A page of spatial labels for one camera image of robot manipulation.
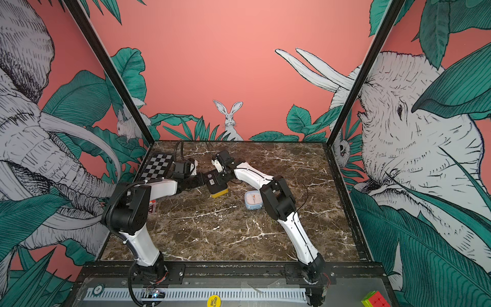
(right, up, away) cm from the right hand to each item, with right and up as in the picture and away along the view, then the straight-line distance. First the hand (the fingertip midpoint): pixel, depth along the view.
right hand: (216, 177), depth 98 cm
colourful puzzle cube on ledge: (+62, -40, -32) cm, 81 cm away
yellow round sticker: (+5, -42, -30) cm, 52 cm away
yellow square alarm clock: (+2, -2, -10) cm, 11 cm away
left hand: (-4, +1, +1) cm, 4 cm away
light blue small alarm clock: (+19, -11, -6) cm, 23 cm away
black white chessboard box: (-34, +5, +6) cm, 35 cm away
